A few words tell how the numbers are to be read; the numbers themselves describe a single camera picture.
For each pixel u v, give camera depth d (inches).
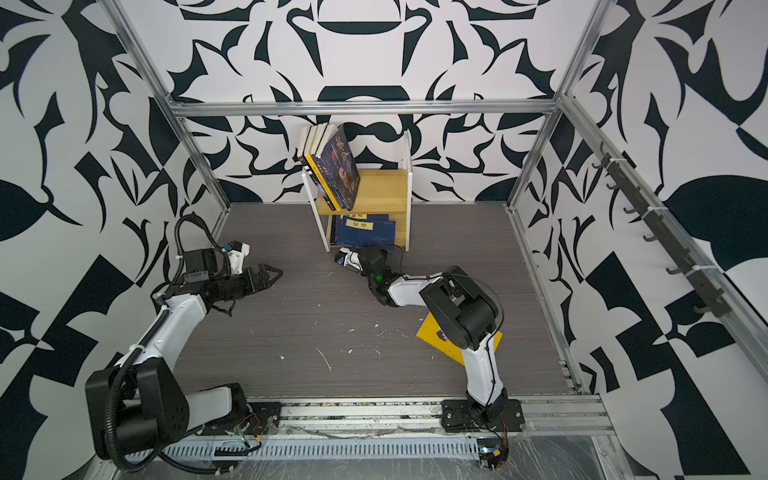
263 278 29.7
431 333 34.3
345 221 40.1
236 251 30.3
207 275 26.0
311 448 26.8
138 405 16.2
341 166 33.9
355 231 39.8
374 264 29.4
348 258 33.4
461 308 20.8
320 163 30.4
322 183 32.5
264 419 28.8
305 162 30.1
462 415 29.4
